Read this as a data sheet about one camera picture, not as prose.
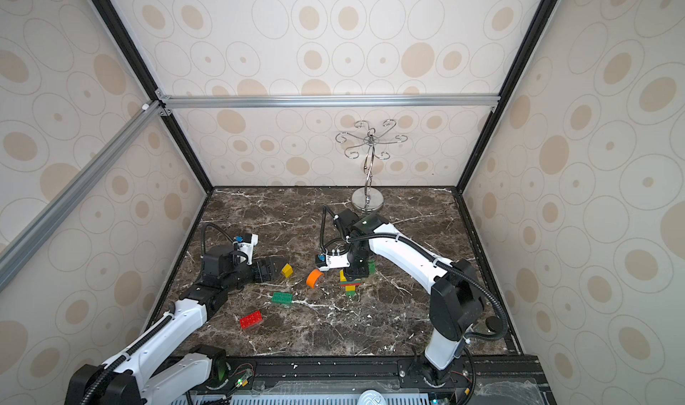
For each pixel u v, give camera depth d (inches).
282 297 34.3
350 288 33.4
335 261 28.0
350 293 35.2
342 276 31.2
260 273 28.3
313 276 35.4
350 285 32.0
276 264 39.4
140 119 32.3
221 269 25.1
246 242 28.9
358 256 27.0
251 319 32.4
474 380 28.1
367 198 44.5
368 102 70.2
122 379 15.9
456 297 17.5
